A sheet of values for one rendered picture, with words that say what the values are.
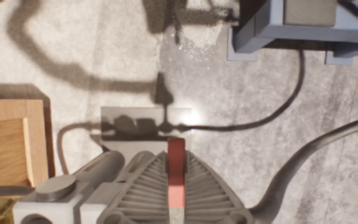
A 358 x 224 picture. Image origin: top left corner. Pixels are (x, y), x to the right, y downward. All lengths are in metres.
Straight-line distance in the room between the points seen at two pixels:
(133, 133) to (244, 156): 0.54
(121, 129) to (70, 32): 0.49
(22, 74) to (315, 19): 1.13
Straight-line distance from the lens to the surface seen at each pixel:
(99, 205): 0.25
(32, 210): 0.29
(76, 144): 0.81
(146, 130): 0.65
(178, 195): 0.18
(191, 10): 0.74
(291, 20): 0.53
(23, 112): 0.77
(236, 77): 0.70
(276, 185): 0.36
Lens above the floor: 0.63
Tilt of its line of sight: 85 degrees down
